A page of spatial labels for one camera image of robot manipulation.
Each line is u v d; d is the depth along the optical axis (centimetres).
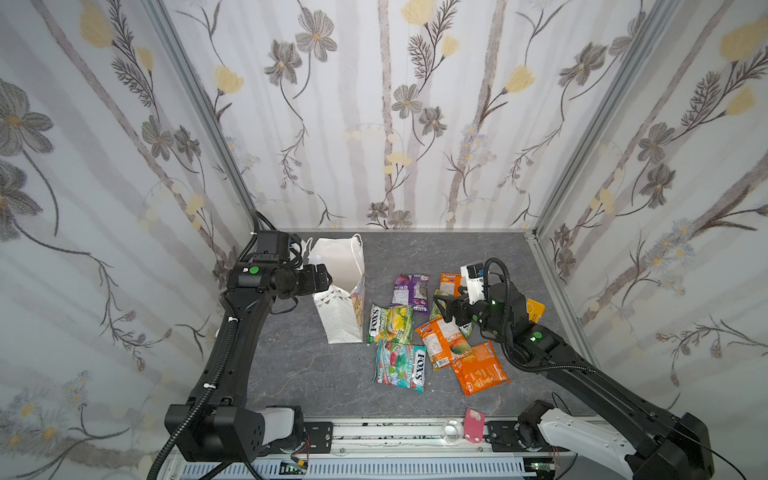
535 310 93
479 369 84
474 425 76
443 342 88
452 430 75
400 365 84
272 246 56
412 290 98
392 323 92
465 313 67
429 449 73
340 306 78
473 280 66
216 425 37
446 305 69
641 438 42
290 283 61
